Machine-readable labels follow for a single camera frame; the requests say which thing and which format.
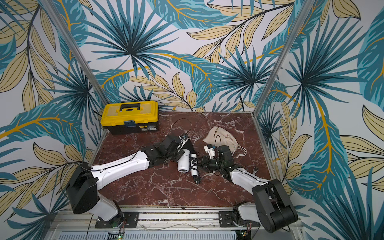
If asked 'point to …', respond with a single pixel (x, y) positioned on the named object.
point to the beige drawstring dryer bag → (218, 137)
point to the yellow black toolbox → (129, 117)
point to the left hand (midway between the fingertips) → (178, 149)
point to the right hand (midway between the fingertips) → (193, 163)
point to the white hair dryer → (184, 161)
